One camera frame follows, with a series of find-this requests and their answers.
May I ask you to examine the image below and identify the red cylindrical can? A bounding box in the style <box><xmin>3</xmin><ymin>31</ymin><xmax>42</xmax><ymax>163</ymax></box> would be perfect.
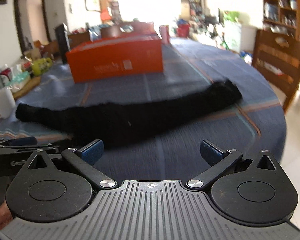
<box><xmin>159</xmin><ymin>25</ymin><xmax>170</xmax><ymax>44</ymax></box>

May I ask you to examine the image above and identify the yellow green mug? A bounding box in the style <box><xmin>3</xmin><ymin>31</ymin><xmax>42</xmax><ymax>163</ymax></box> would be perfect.
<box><xmin>32</xmin><ymin>57</ymin><xmax>52</xmax><ymax>76</ymax></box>

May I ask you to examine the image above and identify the black cloth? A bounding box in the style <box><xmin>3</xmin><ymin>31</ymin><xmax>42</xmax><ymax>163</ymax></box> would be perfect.
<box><xmin>15</xmin><ymin>80</ymin><xmax>242</xmax><ymax>149</ymax></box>

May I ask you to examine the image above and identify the wooden chair right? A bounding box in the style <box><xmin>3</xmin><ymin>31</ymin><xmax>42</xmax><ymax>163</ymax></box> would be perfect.
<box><xmin>252</xmin><ymin>29</ymin><xmax>300</xmax><ymax>112</ymax></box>

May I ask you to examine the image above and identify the white mug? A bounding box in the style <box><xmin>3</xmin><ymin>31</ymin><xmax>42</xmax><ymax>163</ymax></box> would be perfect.
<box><xmin>0</xmin><ymin>87</ymin><xmax>16</xmax><ymax>119</ymax></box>

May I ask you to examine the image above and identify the orange cardboard box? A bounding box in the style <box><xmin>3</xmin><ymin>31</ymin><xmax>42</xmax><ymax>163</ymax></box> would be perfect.
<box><xmin>66</xmin><ymin>33</ymin><xmax>164</xmax><ymax>83</ymax></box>

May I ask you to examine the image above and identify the black thermos bottle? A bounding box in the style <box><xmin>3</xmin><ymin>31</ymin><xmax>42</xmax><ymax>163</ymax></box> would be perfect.
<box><xmin>55</xmin><ymin>23</ymin><xmax>70</xmax><ymax>64</ymax></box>

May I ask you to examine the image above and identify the tissue pack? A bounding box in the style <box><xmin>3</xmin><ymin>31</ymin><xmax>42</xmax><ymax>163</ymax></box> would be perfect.
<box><xmin>7</xmin><ymin>64</ymin><xmax>31</xmax><ymax>94</ymax></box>

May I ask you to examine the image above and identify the wooden bookshelf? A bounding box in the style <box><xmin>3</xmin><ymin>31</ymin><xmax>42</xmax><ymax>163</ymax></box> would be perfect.
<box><xmin>262</xmin><ymin>0</ymin><xmax>300</xmax><ymax>41</ymax></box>

